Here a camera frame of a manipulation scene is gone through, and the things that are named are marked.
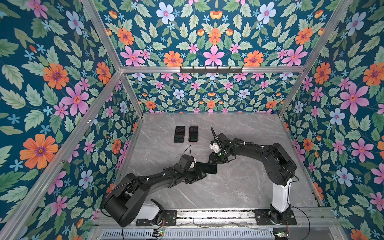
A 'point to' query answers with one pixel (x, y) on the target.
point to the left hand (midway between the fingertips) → (206, 174)
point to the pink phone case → (198, 134)
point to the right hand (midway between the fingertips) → (211, 161)
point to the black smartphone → (207, 168)
